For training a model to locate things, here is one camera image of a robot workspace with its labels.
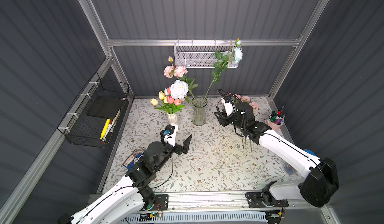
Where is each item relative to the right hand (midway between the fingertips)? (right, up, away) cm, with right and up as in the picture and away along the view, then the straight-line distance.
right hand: (221, 110), depth 78 cm
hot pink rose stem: (+20, +12, +37) cm, 44 cm away
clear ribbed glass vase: (-11, -5, +30) cm, 32 cm away
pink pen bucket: (+36, -5, +12) cm, 39 cm away
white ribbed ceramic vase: (-28, -5, +11) cm, 30 cm away
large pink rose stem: (+24, +9, +33) cm, 42 cm away
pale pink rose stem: (+30, +3, +30) cm, 43 cm away
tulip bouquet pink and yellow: (-29, +4, +2) cm, 29 cm away
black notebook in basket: (-62, +2, +2) cm, 63 cm away
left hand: (-19, -11, -11) cm, 24 cm away
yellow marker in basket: (-57, -9, -8) cm, 58 cm away
